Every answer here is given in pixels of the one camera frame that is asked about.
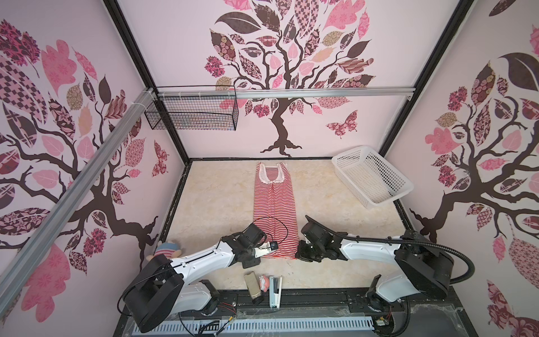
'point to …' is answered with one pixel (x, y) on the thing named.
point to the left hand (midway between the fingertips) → (252, 254)
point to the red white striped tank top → (273, 207)
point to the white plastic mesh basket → (375, 180)
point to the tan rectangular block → (253, 284)
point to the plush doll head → (169, 249)
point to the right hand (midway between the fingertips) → (292, 254)
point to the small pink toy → (264, 283)
